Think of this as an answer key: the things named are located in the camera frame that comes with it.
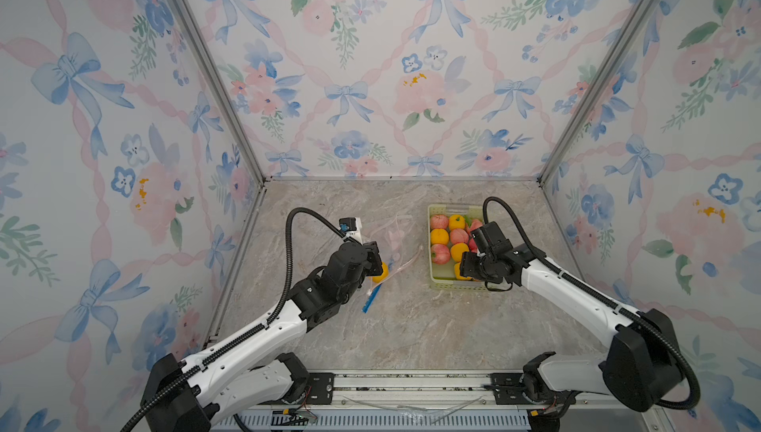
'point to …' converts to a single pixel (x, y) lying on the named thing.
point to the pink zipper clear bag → (397, 244)
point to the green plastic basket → (443, 275)
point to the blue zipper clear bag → (372, 297)
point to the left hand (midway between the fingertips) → (380, 243)
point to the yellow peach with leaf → (456, 221)
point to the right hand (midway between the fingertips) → (470, 266)
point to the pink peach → (442, 254)
